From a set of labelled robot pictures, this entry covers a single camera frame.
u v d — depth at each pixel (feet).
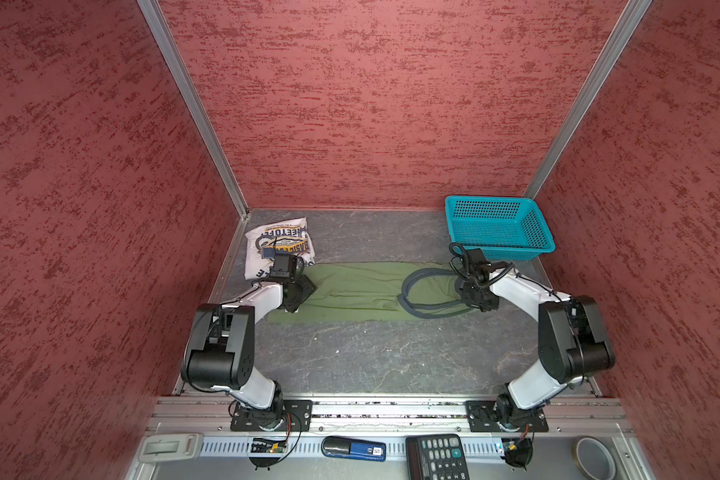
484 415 2.43
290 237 3.61
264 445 2.38
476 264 2.46
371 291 3.20
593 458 2.30
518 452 2.31
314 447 2.33
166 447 2.24
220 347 1.51
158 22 2.36
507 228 3.83
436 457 2.22
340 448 2.14
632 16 2.34
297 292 2.68
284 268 2.47
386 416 2.50
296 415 2.45
